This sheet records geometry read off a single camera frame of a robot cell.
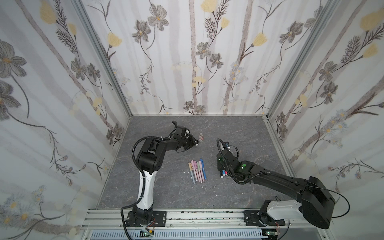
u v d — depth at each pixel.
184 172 0.91
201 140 1.05
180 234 0.70
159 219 0.73
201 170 0.91
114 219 0.76
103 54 0.84
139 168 0.56
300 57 0.87
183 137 0.90
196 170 0.90
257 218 0.73
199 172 0.90
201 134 1.08
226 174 0.62
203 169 0.91
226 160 0.62
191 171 0.90
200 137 1.07
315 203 0.41
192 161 0.93
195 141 1.00
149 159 0.58
